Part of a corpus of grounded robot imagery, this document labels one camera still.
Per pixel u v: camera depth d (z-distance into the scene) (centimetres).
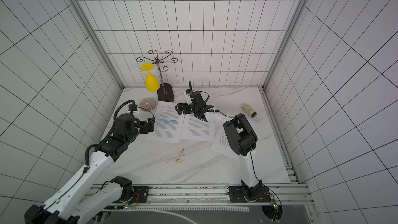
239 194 73
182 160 83
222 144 90
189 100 85
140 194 72
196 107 76
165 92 114
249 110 101
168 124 98
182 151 87
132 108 64
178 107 86
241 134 56
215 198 73
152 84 90
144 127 68
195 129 96
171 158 85
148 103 106
